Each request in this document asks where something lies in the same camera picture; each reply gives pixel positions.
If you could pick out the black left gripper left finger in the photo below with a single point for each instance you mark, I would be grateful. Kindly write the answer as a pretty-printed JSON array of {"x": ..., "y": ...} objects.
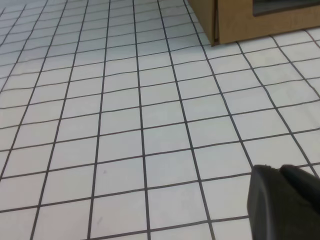
[{"x": 276, "y": 211}]

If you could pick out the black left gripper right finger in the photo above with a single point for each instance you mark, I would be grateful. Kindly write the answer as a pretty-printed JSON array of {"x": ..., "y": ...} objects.
[{"x": 304, "y": 183}]

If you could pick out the white grid tablecloth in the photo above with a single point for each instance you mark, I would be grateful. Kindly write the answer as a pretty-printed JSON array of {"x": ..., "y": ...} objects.
[{"x": 119, "y": 120}]

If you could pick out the brown cardboard shoebox cabinet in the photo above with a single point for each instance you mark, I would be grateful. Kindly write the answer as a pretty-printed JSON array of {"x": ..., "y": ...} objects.
[{"x": 228, "y": 21}]

